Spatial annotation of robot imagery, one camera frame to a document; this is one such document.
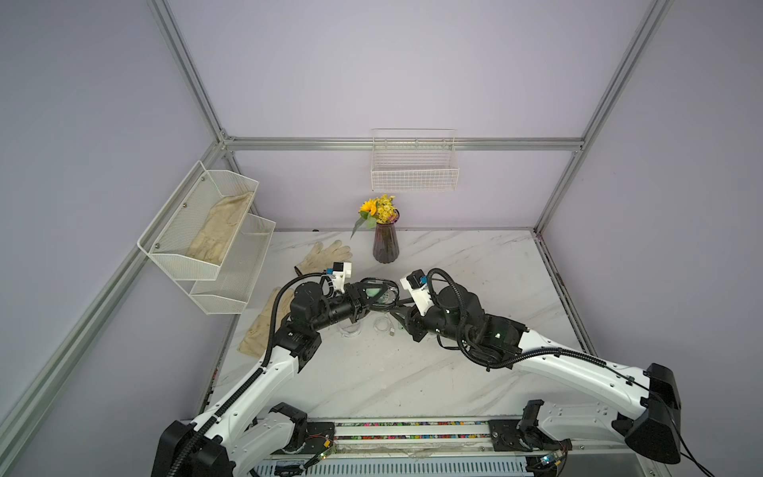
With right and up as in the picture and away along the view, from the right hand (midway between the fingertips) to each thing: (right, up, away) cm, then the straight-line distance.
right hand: (398, 309), depth 71 cm
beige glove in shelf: (-49, +19, +7) cm, 53 cm away
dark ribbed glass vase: (-4, +16, +34) cm, 38 cm away
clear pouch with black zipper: (-4, +4, -2) cm, 6 cm away
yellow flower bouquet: (-5, +28, +22) cm, 36 cm away
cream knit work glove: (-30, +12, +40) cm, 51 cm away
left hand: (-3, +4, -1) cm, 5 cm away
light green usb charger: (-6, +4, -2) cm, 8 cm away
